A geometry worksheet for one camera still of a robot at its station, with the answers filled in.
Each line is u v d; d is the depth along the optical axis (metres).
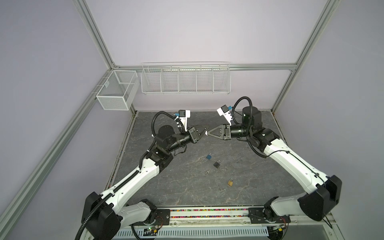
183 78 0.99
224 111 0.62
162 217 0.74
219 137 0.62
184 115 0.60
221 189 0.83
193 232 0.71
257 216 0.74
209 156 0.96
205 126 0.64
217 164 0.91
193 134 0.58
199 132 0.64
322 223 0.72
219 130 0.62
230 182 0.84
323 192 0.39
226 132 0.59
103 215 0.38
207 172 0.89
